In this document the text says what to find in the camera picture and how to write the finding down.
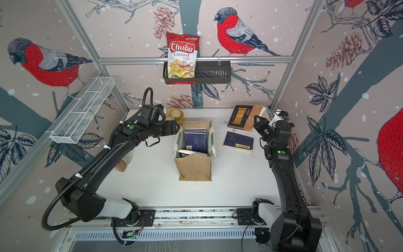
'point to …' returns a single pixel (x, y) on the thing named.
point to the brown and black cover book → (243, 116)
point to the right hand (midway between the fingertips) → (253, 114)
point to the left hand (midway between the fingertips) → (177, 124)
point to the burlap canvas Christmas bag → (194, 145)
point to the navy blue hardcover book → (239, 142)
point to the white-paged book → (183, 153)
